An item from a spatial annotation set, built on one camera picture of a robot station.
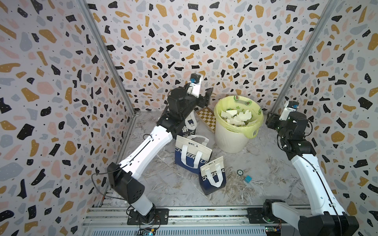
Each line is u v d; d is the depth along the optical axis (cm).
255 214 74
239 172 90
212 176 73
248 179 85
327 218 38
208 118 116
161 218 74
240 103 93
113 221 73
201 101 60
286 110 63
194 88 55
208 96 59
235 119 89
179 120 52
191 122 95
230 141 87
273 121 65
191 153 76
